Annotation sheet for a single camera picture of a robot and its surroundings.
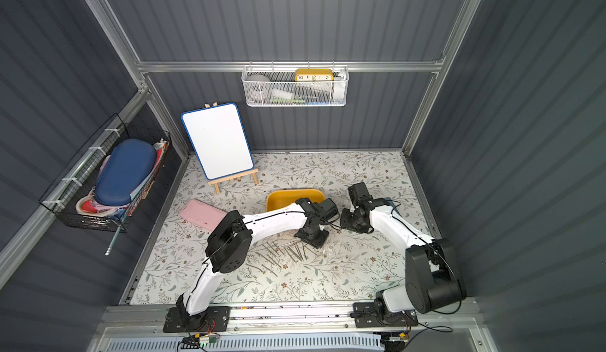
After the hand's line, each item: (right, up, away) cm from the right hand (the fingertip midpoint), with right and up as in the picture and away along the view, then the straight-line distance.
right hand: (350, 222), depth 89 cm
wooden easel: (-56, +15, +12) cm, 59 cm away
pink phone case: (-61, +2, +9) cm, 61 cm away
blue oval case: (-71, +22, -18) cm, 76 cm away
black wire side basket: (-80, +12, -26) cm, 85 cm away
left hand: (-11, -9, -1) cm, 15 cm away
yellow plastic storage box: (-29, +8, +10) cm, 32 cm away
